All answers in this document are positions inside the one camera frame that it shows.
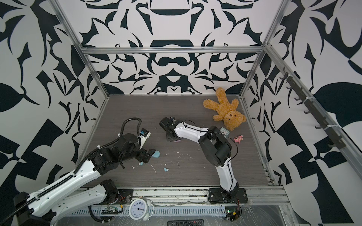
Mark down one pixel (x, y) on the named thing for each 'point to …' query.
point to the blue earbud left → (141, 163)
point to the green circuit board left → (112, 210)
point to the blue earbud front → (166, 169)
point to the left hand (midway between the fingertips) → (147, 143)
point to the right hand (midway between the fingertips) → (172, 135)
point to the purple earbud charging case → (177, 141)
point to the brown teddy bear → (232, 118)
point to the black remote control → (186, 222)
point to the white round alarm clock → (141, 208)
